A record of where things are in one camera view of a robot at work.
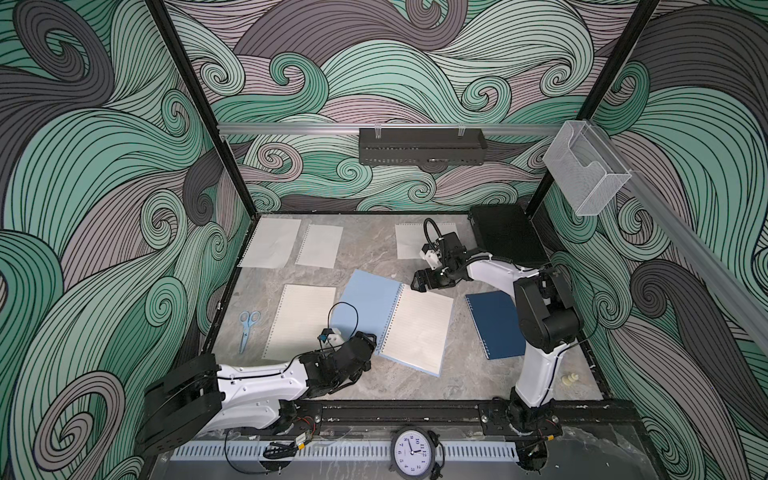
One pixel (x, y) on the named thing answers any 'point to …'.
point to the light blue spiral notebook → (410, 325)
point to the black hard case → (506, 231)
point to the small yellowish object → (566, 380)
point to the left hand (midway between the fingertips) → (378, 344)
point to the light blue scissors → (248, 319)
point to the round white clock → (412, 453)
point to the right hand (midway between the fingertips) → (420, 285)
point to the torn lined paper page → (271, 243)
